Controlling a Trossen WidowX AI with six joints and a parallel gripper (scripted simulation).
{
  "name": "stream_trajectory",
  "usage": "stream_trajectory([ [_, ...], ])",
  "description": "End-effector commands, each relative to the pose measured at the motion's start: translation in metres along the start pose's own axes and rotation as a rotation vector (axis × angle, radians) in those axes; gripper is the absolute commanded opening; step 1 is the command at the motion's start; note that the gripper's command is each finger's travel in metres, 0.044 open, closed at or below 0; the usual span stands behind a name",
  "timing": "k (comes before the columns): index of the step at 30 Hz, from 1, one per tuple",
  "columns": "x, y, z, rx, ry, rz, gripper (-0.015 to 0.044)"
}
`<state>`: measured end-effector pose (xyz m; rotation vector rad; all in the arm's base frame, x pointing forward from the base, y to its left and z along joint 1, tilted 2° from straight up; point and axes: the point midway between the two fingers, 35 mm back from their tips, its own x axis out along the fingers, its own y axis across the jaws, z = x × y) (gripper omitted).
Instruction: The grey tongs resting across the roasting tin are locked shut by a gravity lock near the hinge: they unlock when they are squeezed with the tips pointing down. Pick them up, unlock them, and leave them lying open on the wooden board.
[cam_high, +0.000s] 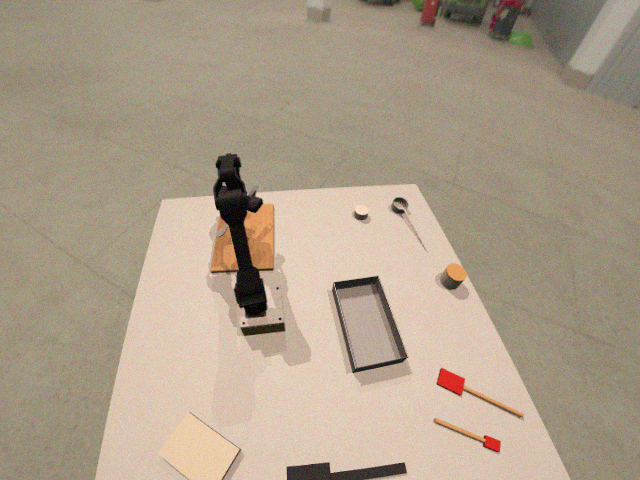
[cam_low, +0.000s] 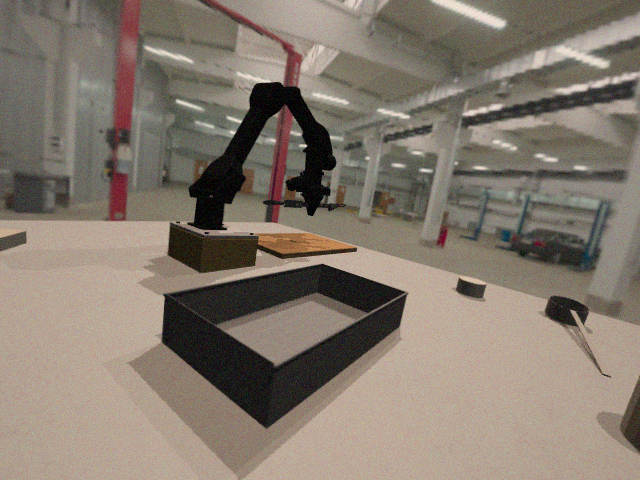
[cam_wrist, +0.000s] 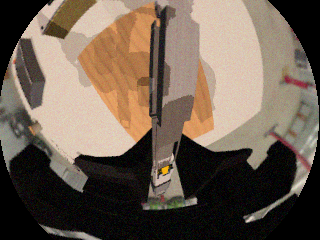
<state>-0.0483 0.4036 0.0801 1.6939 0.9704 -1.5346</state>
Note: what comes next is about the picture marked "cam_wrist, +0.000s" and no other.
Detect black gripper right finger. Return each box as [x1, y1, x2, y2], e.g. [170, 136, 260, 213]
[175, 133, 253, 200]

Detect small grey canister with orange lid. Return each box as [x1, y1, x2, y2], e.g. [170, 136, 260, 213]
[29, 120, 41, 135]

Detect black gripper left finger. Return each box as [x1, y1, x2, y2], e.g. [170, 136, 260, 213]
[73, 128, 153, 204]

